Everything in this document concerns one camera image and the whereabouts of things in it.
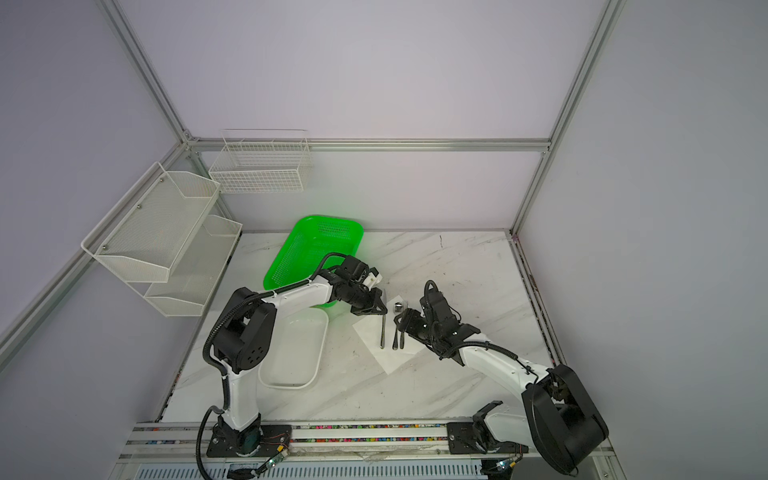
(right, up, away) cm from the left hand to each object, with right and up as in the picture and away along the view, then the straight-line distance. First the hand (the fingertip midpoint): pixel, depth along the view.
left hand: (386, 311), depth 90 cm
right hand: (+4, -2, -5) cm, 7 cm away
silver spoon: (+3, -10, +1) cm, 11 cm away
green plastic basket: (-33, +18, +22) cm, 43 cm away
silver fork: (+5, -9, +1) cm, 10 cm away
